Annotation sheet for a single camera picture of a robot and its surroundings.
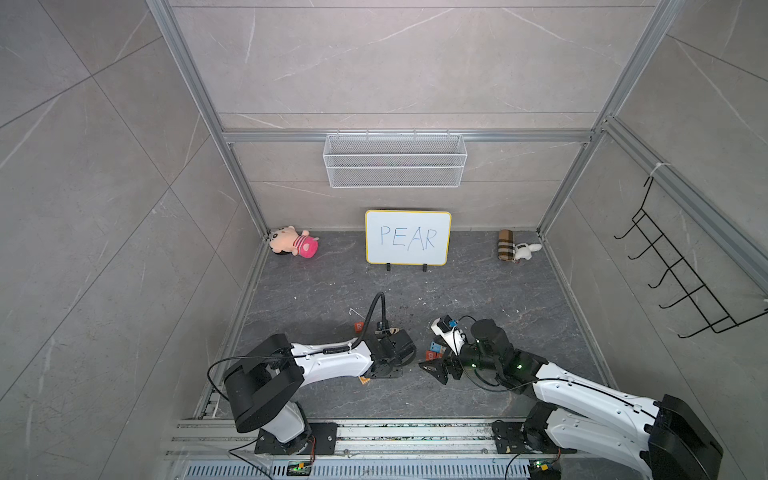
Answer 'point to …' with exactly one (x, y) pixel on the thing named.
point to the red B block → (433, 355)
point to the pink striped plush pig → (287, 240)
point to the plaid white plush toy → (508, 251)
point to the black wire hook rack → (718, 317)
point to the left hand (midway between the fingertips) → (398, 365)
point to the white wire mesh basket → (395, 161)
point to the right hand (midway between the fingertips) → (432, 351)
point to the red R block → (359, 326)
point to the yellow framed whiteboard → (407, 237)
